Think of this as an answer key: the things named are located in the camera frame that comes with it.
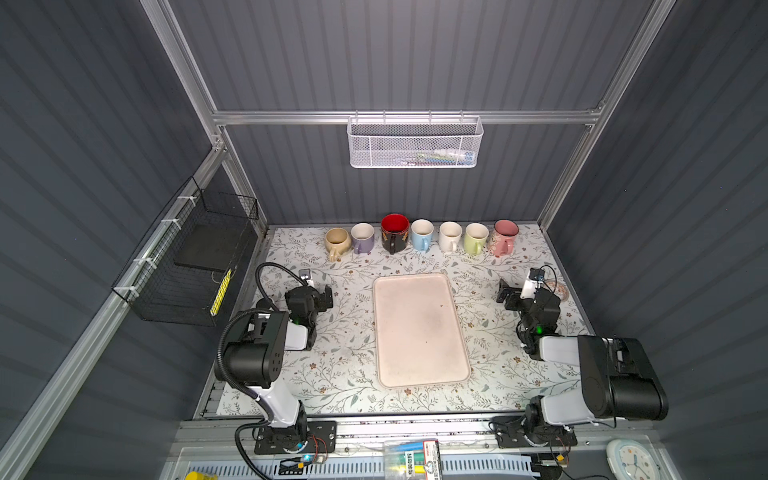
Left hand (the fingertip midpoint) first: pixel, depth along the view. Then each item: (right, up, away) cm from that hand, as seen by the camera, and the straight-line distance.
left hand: (314, 287), depth 96 cm
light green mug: (+56, +18, +12) cm, 60 cm away
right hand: (+65, +2, -6) cm, 66 cm away
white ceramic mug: (+46, +18, +10) cm, 50 cm away
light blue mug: (+37, +19, +14) cm, 44 cm away
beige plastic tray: (+34, -15, -4) cm, 37 cm away
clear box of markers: (+30, -37, -27) cm, 55 cm away
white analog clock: (+81, -37, -27) cm, 93 cm away
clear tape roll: (+83, -2, +5) cm, 84 cm away
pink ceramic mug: (+65, +17, +8) cm, 67 cm away
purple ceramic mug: (+15, +17, +13) cm, 26 cm away
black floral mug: (+26, +19, +9) cm, 34 cm away
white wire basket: (+35, +58, +28) cm, 73 cm away
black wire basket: (-27, +7, -24) cm, 37 cm away
